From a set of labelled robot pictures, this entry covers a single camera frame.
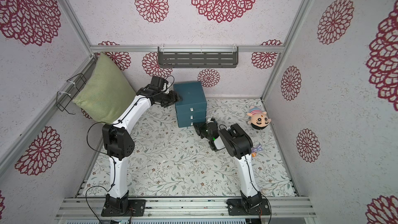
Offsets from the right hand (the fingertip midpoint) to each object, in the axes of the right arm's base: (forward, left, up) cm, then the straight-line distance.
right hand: (191, 121), depth 101 cm
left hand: (+5, +7, +15) cm, 17 cm away
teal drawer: (-1, 0, +7) cm, 7 cm away
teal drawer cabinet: (+11, 0, +16) cm, 19 cm away
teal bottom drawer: (-1, +1, 0) cm, 2 cm away
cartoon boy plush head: (0, -43, +2) cm, 43 cm away
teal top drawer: (0, 0, +14) cm, 14 cm away
